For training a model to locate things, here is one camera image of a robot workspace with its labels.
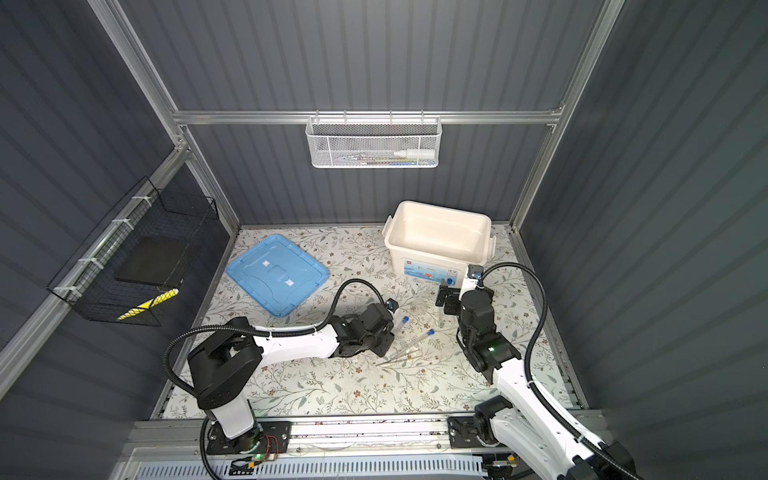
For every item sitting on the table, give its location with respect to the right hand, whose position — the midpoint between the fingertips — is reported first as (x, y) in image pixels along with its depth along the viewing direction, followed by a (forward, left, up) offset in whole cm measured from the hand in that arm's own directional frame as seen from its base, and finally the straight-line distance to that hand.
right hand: (464, 284), depth 79 cm
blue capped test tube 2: (-8, +13, -20) cm, 25 cm away
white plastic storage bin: (+29, +4, -16) cm, 33 cm away
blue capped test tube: (-2, +16, -19) cm, 24 cm away
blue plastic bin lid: (+17, +61, -18) cm, 66 cm away
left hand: (-8, +20, -16) cm, 27 cm away
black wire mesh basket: (-11, +82, +17) cm, 85 cm away
